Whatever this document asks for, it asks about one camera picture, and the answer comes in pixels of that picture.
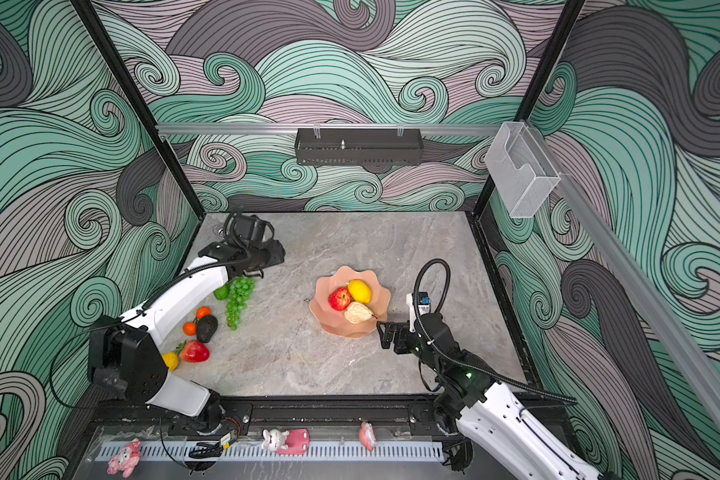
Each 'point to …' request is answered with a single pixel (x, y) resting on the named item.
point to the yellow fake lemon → (359, 292)
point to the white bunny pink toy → (289, 442)
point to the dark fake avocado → (206, 327)
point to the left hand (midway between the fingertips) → (279, 250)
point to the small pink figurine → (367, 435)
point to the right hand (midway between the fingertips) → (392, 325)
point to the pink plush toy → (126, 460)
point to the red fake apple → (340, 299)
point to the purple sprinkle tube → (218, 230)
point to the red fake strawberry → (193, 351)
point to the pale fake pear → (357, 312)
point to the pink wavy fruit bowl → (334, 321)
